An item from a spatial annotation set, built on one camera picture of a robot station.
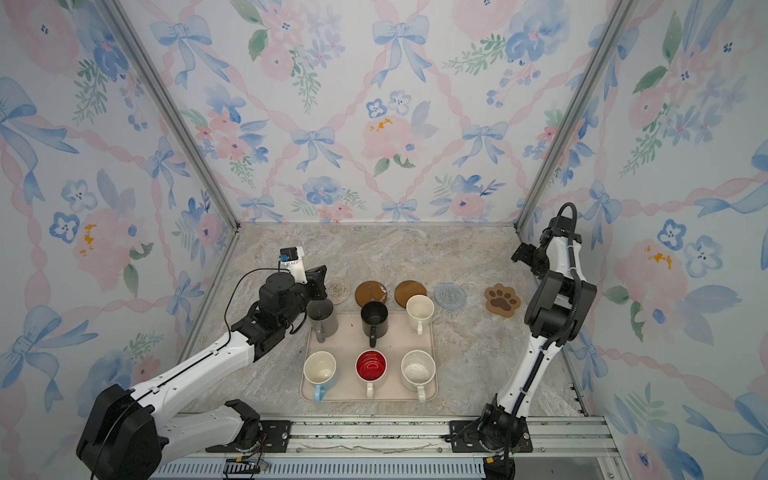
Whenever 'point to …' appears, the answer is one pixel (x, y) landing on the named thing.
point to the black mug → (374, 320)
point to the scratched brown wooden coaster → (370, 291)
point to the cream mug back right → (419, 308)
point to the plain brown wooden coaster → (407, 289)
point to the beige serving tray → (349, 341)
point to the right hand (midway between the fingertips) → (530, 264)
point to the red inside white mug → (370, 367)
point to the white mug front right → (418, 368)
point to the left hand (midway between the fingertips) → (327, 265)
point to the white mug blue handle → (318, 368)
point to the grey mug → (321, 316)
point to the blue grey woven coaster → (450, 296)
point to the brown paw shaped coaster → (501, 300)
